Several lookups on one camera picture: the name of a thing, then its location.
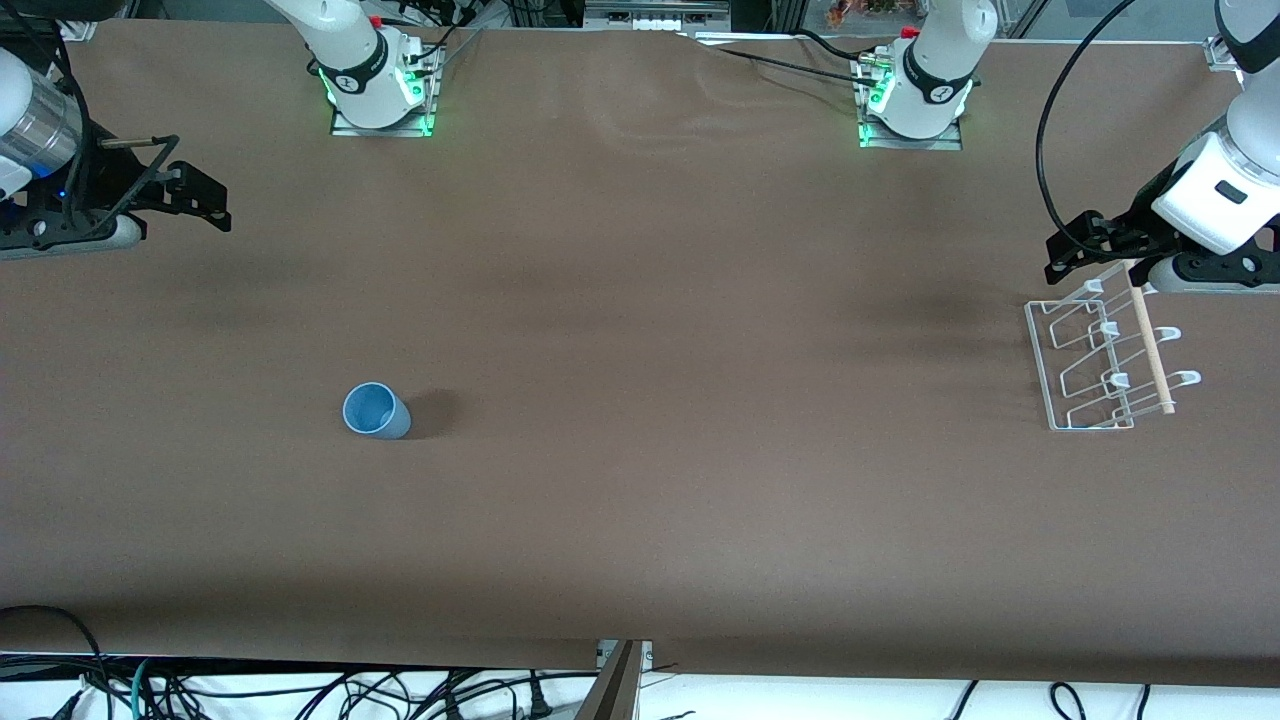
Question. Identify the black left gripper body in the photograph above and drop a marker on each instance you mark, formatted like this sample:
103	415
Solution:
1137	218

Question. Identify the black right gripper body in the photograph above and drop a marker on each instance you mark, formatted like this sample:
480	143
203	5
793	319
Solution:
92	185

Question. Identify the blue plastic cup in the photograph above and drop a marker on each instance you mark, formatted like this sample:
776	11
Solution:
385	420

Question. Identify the clear acrylic cup rack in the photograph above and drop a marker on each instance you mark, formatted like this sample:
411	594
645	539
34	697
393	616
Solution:
1039	365

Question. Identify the wooden rack dowel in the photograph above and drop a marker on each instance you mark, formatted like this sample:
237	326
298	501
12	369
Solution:
1155	350

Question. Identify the orange red object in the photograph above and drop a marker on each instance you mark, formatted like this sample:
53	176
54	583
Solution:
850	12

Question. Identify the grey box with white connectors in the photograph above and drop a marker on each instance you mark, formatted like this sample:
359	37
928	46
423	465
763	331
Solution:
655	10

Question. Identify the black power plug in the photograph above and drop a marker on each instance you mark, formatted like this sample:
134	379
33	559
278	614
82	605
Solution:
541	702

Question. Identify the aluminium table corner bracket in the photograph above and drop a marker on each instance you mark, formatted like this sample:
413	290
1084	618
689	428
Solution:
1222	55
78	30

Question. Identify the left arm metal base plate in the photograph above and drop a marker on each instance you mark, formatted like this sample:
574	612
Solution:
910	143

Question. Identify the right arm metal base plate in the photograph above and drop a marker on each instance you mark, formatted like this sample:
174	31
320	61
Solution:
385	130

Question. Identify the small metal bracket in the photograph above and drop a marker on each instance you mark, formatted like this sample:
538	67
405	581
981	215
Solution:
646	655

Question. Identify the wooden post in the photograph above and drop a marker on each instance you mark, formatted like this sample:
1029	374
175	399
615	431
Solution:
612	690

